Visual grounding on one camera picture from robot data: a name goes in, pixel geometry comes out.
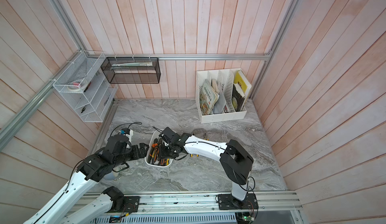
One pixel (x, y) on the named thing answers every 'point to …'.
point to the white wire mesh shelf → (92, 104)
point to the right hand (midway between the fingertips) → (160, 156)
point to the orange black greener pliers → (154, 151)
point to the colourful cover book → (208, 96)
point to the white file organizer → (222, 95)
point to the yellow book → (237, 78)
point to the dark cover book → (237, 97)
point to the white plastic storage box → (155, 135)
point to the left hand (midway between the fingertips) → (141, 150)
